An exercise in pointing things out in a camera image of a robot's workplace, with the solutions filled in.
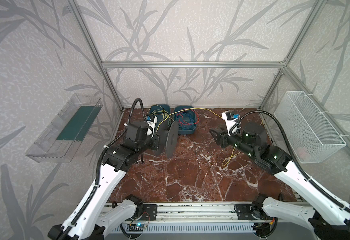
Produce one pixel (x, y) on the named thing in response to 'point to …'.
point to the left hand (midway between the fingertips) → (160, 130)
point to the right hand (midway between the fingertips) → (215, 122)
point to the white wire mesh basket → (312, 138)
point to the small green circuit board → (141, 225)
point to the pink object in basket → (303, 153)
